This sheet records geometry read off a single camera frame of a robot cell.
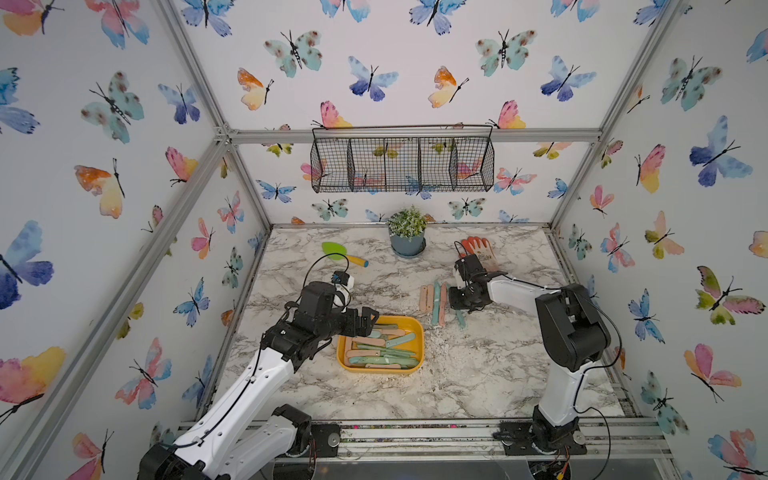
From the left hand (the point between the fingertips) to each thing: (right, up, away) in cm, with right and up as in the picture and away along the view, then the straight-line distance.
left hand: (365, 310), depth 78 cm
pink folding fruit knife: (+17, 0, +21) cm, 27 cm away
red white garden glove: (+37, +18, +34) cm, 53 cm away
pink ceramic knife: (+23, -1, +21) cm, 31 cm away
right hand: (+28, 0, +21) cm, 35 cm away
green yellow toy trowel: (-16, +17, +38) cm, 44 cm away
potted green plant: (+12, +22, +22) cm, 34 cm away
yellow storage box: (+13, -6, +11) cm, 18 cm away
